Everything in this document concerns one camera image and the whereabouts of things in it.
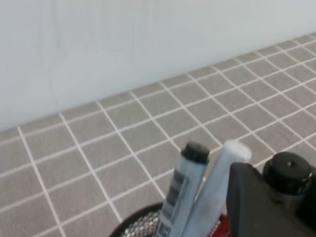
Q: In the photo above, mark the white marker black end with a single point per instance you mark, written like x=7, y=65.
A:
x=186, y=180

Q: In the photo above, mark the white capped marker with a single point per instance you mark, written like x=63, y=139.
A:
x=210, y=202

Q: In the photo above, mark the black mesh pen holder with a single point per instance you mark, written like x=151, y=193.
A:
x=142, y=223

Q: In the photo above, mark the red pen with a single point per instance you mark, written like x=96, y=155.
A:
x=222, y=228

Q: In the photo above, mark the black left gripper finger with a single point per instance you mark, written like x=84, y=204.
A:
x=252, y=213

